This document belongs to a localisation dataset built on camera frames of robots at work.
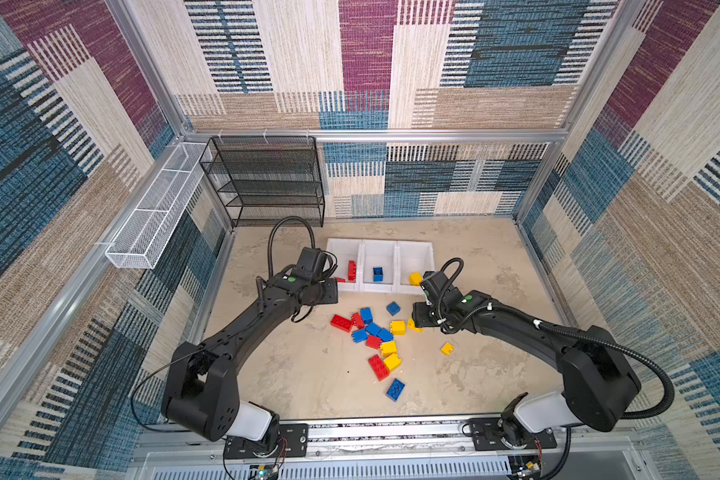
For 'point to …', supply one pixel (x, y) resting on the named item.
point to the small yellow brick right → (447, 348)
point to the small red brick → (340, 280)
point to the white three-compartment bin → (374, 265)
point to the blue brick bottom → (395, 389)
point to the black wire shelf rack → (268, 178)
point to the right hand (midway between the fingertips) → (423, 319)
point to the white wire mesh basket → (141, 239)
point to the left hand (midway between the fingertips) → (330, 287)
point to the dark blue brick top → (378, 274)
